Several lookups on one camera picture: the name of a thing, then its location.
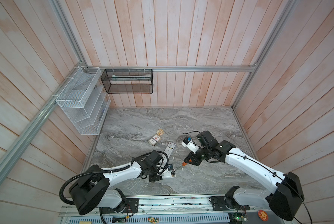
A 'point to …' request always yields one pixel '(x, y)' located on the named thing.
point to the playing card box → (155, 140)
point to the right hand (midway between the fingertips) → (186, 158)
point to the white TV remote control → (168, 150)
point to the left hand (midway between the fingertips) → (158, 175)
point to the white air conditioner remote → (168, 175)
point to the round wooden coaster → (160, 132)
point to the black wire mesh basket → (128, 80)
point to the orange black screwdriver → (184, 164)
